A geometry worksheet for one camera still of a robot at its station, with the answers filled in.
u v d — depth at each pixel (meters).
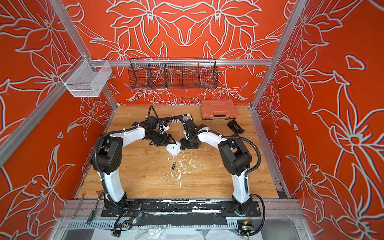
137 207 0.73
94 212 0.72
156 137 0.82
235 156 0.51
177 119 1.09
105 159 0.51
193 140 0.68
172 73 1.00
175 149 0.92
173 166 0.87
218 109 1.12
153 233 0.67
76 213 0.73
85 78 0.91
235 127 1.04
